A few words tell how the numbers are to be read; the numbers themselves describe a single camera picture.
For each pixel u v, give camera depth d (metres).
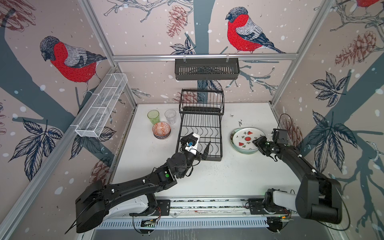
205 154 0.64
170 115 1.10
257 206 0.74
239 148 0.91
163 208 0.73
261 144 0.79
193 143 0.57
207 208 0.75
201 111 1.32
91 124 0.70
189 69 0.95
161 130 1.00
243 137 0.97
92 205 0.40
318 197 0.41
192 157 0.62
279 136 0.68
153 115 1.06
